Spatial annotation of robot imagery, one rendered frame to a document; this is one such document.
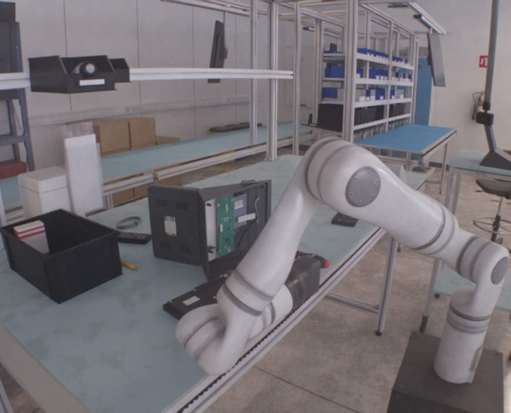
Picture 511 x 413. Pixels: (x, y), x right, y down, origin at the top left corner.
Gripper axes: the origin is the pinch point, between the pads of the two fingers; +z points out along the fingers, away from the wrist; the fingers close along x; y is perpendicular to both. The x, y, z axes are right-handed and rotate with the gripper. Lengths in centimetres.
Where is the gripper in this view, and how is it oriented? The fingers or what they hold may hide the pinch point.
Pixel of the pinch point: (316, 259)
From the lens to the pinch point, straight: 85.2
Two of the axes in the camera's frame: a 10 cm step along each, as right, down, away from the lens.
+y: 7.6, 2.1, -6.1
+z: 6.5, -2.4, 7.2
